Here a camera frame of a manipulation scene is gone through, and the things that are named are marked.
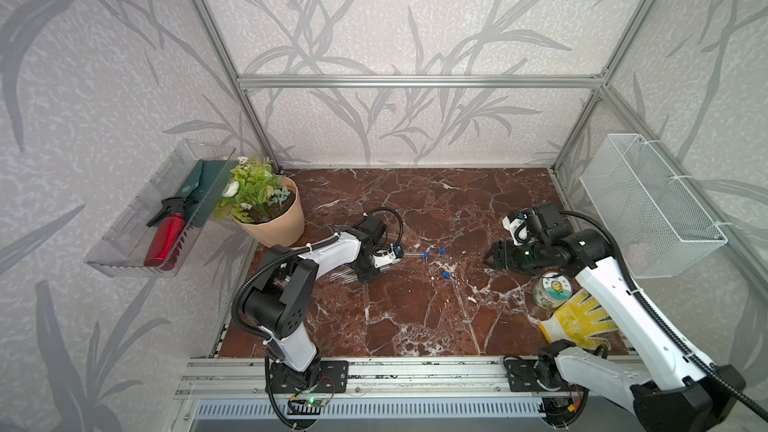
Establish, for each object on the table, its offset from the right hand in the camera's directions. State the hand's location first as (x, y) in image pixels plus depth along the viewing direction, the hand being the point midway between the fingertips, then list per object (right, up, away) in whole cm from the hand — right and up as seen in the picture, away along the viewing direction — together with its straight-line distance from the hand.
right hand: (492, 259), depth 75 cm
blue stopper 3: (-9, -8, +16) cm, 21 cm away
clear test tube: (-20, -3, +22) cm, 29 cm away
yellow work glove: (+25, -20, +8) cm, 33 cm away
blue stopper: (-15, -3, +22) cm, 27 cm away
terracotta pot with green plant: (-63, +14, +12) cm, 66 cm away
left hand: (-33, -7, +18) cm, 39 cm away
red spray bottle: (-70, +9, -15) cm, 72 cm away
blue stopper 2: (-10, -2, +22) cm, 24 cm away
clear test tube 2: (-40, -9, +17) cm, 44 cm away
